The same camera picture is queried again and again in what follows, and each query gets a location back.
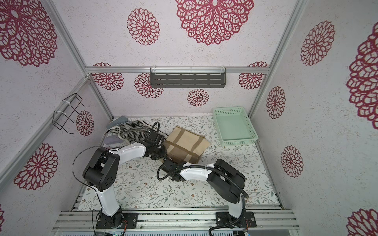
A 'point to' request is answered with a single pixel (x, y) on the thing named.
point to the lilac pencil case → (114, 141)
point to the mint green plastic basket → (235, 127)
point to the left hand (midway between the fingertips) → (167, 154)
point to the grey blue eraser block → (119, 120)
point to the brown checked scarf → (186, 145)
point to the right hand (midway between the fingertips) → (179, 167)
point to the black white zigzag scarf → (134, 131)
